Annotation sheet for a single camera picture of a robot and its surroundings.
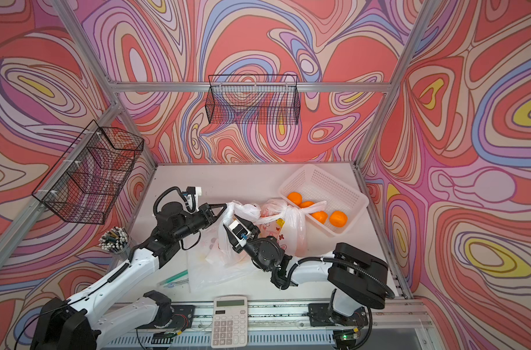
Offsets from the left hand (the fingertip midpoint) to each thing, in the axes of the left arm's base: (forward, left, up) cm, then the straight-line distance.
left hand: (229, 208), depth 74 cm
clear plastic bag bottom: (-10, +8, -23) cm, 26 cm away
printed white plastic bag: (+2, -19, -12) cm, 22 cm away
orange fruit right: (+19, -26, -19) cm, 38 cm away
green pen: (-14, +19, -23) cm, 33 cm away
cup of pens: (-9, +39, -7) cm, 41 cm away
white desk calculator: (-30, 0, -23) cm, 38 cm away
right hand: (-5, -1, -3) cm, 6 cm away
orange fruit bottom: (+7, -44, -19) cm, 48 cm away
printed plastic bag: (-8, +3, -17) cm, 20 cm away
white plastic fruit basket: (+29, -36, -21) cm, 51 cm away
